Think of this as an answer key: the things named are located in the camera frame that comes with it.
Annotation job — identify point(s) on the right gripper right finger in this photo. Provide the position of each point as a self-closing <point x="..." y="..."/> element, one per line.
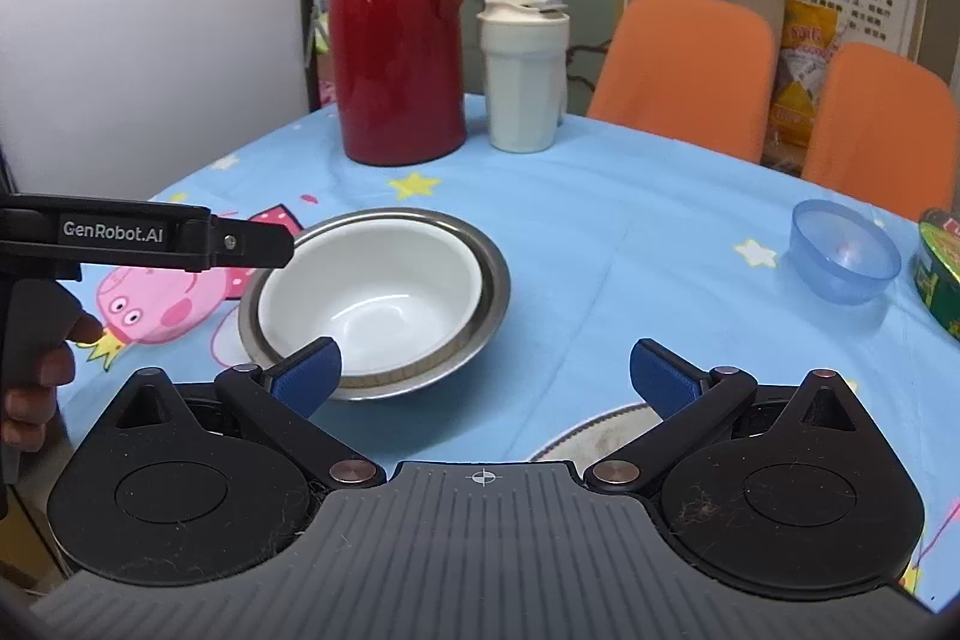
<point x="693" y="405"/>

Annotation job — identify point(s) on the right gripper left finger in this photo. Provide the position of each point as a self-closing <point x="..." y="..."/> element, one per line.
<point x="274" y="406"/>

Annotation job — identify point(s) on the small white rimmed plate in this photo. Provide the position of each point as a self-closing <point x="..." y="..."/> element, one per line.
<point x="596" y="438"/>

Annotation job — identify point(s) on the white ceramic bowl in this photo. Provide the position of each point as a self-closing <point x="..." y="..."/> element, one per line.
<point x="388" y="291"/>

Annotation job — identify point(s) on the stainless steel bowl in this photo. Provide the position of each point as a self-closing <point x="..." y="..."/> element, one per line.
<point x="490" y="313"/>

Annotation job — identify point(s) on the person's left hand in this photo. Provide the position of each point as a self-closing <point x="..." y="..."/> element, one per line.
<point x="30" y="408"/>

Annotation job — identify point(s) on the blue cartoon tablecloth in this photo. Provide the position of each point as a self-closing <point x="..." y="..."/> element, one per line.
<point x="612" y="236"/>

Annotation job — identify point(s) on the blue plastic bowl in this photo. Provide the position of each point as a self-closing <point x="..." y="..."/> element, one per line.
<point x="844" y="258"/>

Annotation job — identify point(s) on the green instant noodle bowl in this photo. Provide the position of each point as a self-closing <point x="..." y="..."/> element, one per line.
<point x="935" y="267"/>

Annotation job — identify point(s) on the left orange chair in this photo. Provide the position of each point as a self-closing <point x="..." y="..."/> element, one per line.
<point x="697" y="71"/>

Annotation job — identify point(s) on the orange chair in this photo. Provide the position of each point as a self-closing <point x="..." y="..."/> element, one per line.
<point x="885" y="133"/>
<point x="697" y="71"/>

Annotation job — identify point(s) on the right orange chair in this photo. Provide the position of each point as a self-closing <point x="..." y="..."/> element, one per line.
<point x="885" y="133"/>

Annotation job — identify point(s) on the yellow snack bag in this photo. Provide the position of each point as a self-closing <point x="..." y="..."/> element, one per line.
<point x="810" y="36"/>

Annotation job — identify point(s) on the white tumbler cup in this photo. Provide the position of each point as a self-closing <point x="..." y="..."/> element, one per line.
<point x="523" y="43"/>

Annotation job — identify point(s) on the red thermos jug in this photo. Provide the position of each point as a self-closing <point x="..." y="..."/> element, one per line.
<point x="398" y="79"/>

